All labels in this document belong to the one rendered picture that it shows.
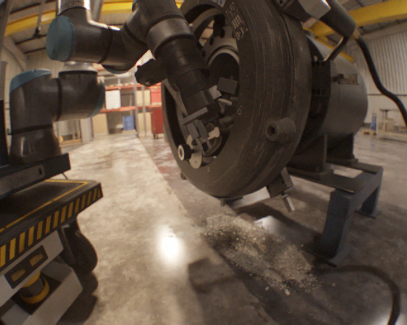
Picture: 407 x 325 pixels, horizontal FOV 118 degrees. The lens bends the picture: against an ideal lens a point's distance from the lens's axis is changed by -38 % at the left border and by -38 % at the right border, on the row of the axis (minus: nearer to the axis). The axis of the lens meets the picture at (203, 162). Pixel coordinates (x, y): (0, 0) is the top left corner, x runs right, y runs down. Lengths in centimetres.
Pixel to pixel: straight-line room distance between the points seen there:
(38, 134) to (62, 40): 32
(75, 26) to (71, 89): 31
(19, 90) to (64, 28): 30
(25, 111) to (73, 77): 19
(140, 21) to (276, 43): 26
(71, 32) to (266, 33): 35
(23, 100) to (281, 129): 65
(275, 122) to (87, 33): 39
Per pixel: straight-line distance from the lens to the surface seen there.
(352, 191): 71
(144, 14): 42
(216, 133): 48
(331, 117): 76
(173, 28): 37
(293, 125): 38
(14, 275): 49
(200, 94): 30
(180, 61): 33
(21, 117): 64
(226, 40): 72
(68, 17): 44
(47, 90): 66
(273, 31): 40
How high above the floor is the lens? 48
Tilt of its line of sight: 13 degrees down
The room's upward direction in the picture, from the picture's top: 3 degrees counter-clockwise
